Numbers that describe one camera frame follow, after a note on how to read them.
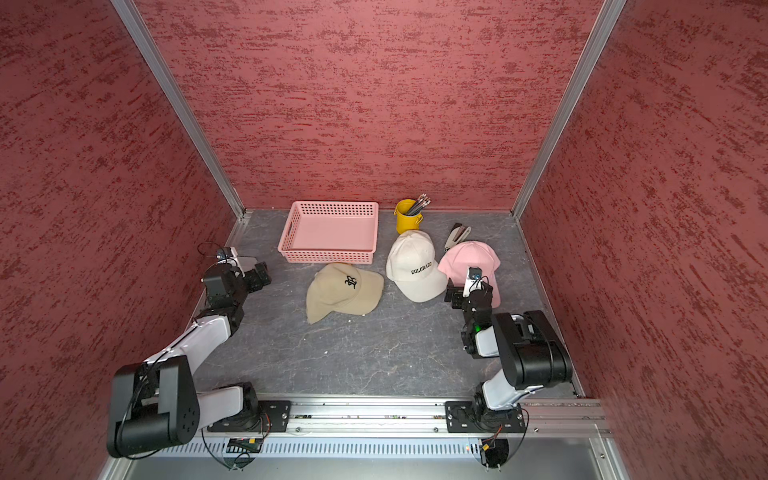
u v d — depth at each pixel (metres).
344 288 0.92
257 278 0.81
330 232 1.14
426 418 0.76
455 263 0.96
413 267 0.97
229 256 0.78
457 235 1.11
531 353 0.45
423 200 1.03
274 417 0.74
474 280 0.79
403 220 1.07
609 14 0.71
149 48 0.76
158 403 0.41
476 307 0.71
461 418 0.74
